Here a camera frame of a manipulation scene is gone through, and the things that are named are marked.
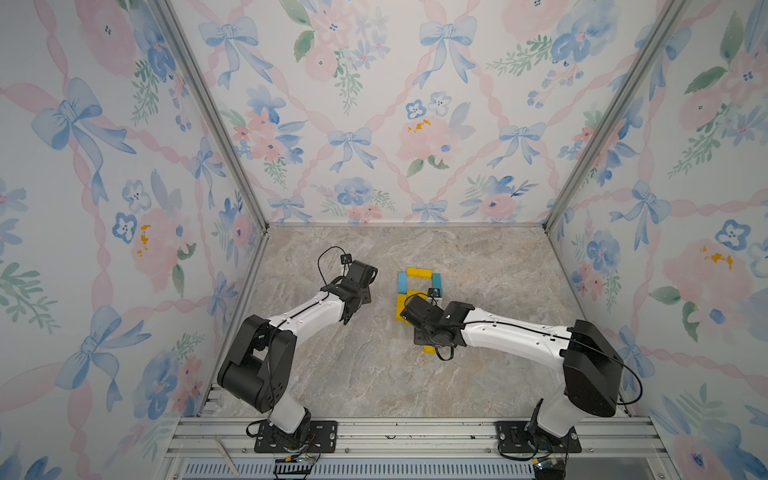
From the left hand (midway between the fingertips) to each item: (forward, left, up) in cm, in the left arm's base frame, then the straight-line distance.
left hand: (358, 287), depth 93 cm
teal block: (+7, -26, -7) cm, 28 cm away
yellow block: (+11, -19, -7) cm, 23 cm away
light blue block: (+7, -14, -8) cm, 18 cm away
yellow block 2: (+4, -17, -9) cm, 20 cm away
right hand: (-14, -20, -1) cm, 24 cm away
